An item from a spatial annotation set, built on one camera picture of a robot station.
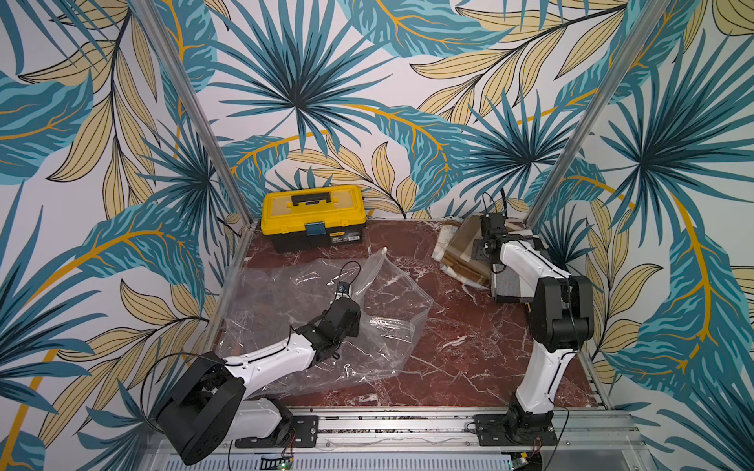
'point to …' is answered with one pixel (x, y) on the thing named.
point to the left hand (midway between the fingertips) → (349, 315)
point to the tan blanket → (461, 242)
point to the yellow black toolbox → (313, 216)
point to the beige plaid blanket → (462, 270)
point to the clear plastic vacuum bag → (259, 299)
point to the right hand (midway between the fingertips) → (497, 252)
